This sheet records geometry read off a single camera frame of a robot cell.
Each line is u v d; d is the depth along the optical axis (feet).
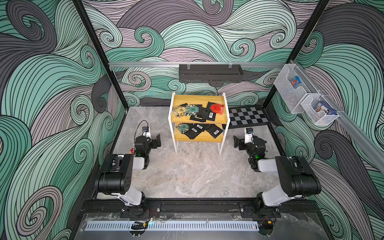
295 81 2.73
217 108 2.44
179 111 2.39
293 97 2.75
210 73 3.18
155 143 2.79
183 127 2.86
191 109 2.39
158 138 3.02
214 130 2.81
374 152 1.64
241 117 3.61
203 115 2.30
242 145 2.75
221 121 2.31
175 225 2.29
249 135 2.62
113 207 2.50
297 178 1.48
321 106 2.19
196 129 2.83
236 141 2.76
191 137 2.73
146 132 2.62
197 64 3.10
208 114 2.33
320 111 2.12
